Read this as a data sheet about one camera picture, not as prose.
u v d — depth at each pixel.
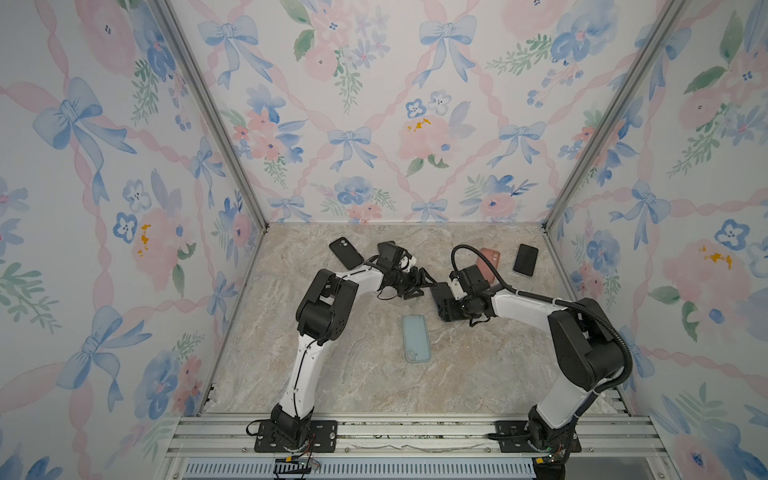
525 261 1.10
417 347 0.89
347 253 1.13
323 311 0.61
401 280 0.90
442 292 0.96
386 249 0.88
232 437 0.75
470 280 0.77
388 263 0.85
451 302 0.86
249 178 1.06
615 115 0.86
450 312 0.85
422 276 0.92
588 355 0.48
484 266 0.72
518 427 0.75
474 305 0.75
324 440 0.73
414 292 0.94
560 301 0.53
